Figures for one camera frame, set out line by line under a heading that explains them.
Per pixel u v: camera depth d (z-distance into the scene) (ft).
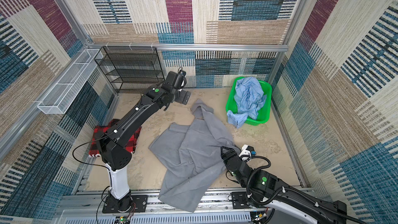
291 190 1.66
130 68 3.55
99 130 3.10
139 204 2.40
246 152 2.29
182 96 2.43
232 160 1.91
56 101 2.30
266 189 1.71
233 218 2.30
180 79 2.03
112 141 1.53
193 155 2.77
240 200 2.43
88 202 2.47
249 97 3.35
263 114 3.43
